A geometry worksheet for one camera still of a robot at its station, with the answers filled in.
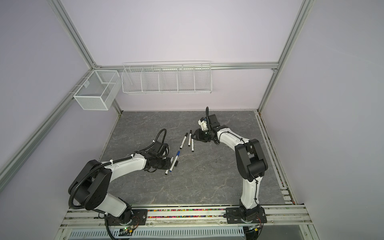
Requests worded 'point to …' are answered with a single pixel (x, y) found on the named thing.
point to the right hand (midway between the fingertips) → (194, 138)
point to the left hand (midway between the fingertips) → (169, 166)
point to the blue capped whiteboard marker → (174, 160)
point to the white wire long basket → (167, 77)
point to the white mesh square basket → (99, 90)
